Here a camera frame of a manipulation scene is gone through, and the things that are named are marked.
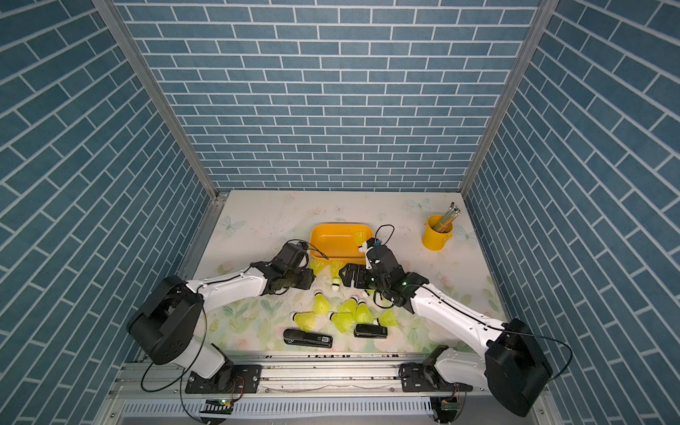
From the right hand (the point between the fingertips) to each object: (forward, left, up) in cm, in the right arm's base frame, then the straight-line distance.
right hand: (351, 274), depth 81 cm
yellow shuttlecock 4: (-11, +14, -11) cm, 21 cm away
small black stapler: (-13, -7, -11) cm, 18 cm away
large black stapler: (-17, +12, -10) cm, 23 cm away
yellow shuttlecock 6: (-10, -12, -9) cm, 18 cm away
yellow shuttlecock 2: (+21, -2, -9) cm, 23 cm away
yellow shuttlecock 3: (-6, +10, -12) cm, 17 cm away
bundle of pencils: (+26, -34, +4) cm, 43 cm away
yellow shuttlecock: (+3, +6, -10) cm, 12 cm away
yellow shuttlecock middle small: (-6, 0, -11) cm, 13 cm away
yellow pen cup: (+20, -29, -6) cm, 36 cm away
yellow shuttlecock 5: (-10, +2, -12) cm, 16 cm away
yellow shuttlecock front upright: (-8, -4, -12) cm, 15 cm away
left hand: (+3, +13, -9) cm, 16 cm away
